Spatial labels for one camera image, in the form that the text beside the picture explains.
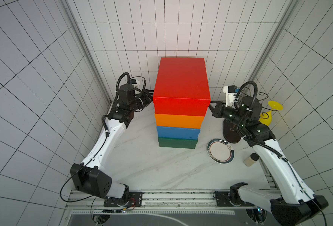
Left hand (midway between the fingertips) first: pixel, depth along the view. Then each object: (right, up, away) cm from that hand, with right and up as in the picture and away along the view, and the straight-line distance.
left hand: (156, 95), depth 72 cm
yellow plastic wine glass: (+55, -12, -4) cm, 57 cm away
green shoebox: (+12, -28, +14) cm, 34 cm away
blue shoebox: (+12, -21, +5) cm, 24 cm away
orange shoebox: (+12, -14, 0) cm, 18 cm away
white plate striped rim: (+41, -35, +19) cm, 57 cm away
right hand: (+25, -3, -7) cm, 26 cm away
